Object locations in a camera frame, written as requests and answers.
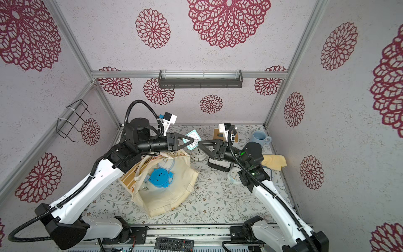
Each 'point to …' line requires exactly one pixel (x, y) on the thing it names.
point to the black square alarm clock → (220, 165)
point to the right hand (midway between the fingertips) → (199, 147)
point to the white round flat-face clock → (198, 158)
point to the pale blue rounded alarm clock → (167, 164)
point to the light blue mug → (260, 137)
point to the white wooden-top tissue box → (216, 135)
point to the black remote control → (174, 244)
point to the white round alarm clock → (233, 175)
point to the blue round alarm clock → (160, 177)
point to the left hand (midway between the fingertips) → (191, 143)
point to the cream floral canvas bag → (157, 200)
